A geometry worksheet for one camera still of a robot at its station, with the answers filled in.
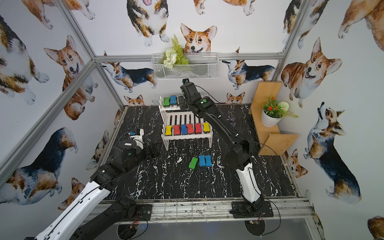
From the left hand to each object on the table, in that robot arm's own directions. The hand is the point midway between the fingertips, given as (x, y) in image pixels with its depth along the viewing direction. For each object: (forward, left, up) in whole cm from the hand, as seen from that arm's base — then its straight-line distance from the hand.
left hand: (154, 140), depth 74 cm
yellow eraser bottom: (+12, -4, -10) cm, 16 cm away
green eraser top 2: (-3, -18, -23) cm, 30 cm away
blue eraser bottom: (+13, -13, -10) cm, 21 cm away
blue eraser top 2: (-2, -28, -22) cm, 35 cm away
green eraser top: (+21, -4, +5) cm, 22 cm away
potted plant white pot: (+20, -67, -3) cm, 70 cm away
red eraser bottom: (+13, -9, -10) cm, 19 cm away
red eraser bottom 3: (+14, -22, -10) cm, 28 cm away
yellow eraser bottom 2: (+13, -27, -10) cm, 32 cm away
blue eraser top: (+23, -8, +5) cm, 25 cm away
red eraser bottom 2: (+14, -17, -10) cm, 24 cm away
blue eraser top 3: (-2, -24, -22) cm, 33 cm away
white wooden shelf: (+18, -11, -12) cm, 25 cm away
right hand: (+25, -17, +8) cm, 31 cm away
